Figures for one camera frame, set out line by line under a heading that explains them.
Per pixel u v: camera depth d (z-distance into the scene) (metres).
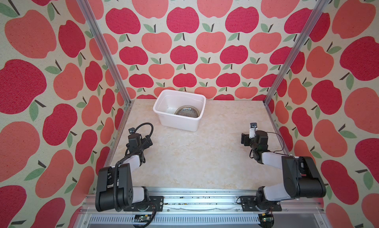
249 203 0.73
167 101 1.11
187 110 1.08
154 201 0.75
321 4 0.72
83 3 0.71
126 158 0.58
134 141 0.71
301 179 0.45
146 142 0.86
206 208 0.73
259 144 0.73
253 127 0.82
